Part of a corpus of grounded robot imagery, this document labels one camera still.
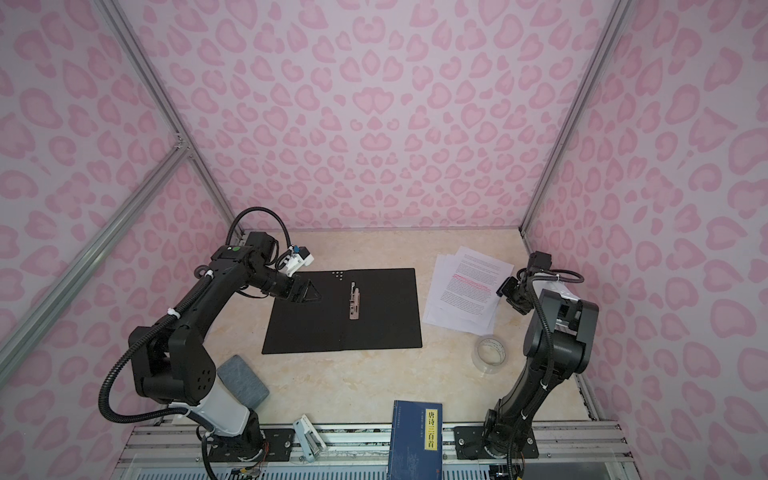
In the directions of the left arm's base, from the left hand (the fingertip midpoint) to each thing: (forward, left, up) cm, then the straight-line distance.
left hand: (312, 292), depth 82 cm
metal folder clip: (+9, -9, -16) cm, 21 cm away
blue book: (-33, -27, -16) cm, 46 cm away
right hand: (+6, -59, -13) cm, 61 cm away
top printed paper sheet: (+13, -50, -17) cm, 55 cm away
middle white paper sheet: (+19, -42, -16) cm, 49 cm away
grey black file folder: (+3, -21, -18) cm, 28 cm away
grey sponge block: (-19, +19, -14) cm, 31 cm away
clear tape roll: (-12, -50, -18) cm, 55 cm away
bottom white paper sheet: (+13, -37, -18) cm, 43 cm away
